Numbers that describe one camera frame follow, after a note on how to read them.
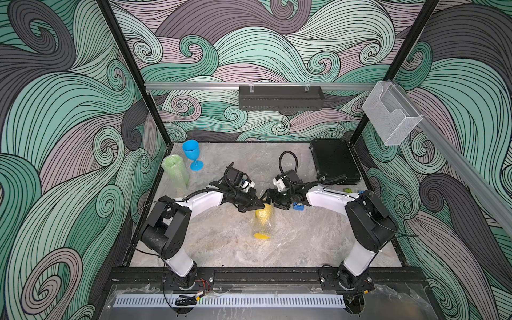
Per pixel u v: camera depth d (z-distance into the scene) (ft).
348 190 3.30
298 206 3.02
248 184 2.50
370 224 1.52
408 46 2.63
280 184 2.80
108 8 2.34
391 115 2.73
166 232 1.48
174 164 3.00
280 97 3.21
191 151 3.12
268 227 2.66
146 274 2.44
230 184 2.33
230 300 2.29
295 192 2.34
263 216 2.73
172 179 3.11
